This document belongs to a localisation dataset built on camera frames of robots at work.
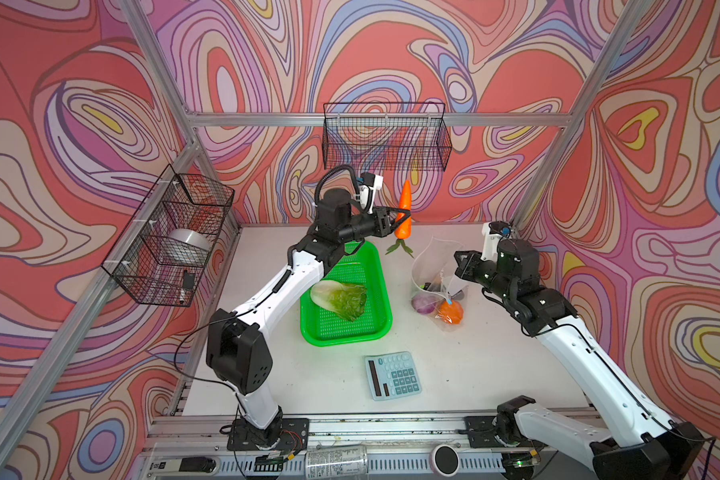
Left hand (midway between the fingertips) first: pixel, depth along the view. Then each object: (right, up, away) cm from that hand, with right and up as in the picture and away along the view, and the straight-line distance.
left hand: (411, 214), depth 69 cm
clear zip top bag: (+7, -19, +3) cm, 20 cm away
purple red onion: (+7, -24, +17) cm, 30 cm away
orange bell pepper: (+15, -27, +19) cm, 37 cm away
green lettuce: (-16, -23, +17) cm, 33 cm away
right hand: (+12, -11, +5) cm, 17 cm away
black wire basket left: (-63, -11, 0) cm, 64 cm away
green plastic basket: (-24, -32, +22) cm, 46 cm away
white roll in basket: (-54, -6, +3) cm, 55 cm away
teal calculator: (-3, -43, +12) cm, 45 cm away
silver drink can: (-17, -56, -4) cm, 59 cm away
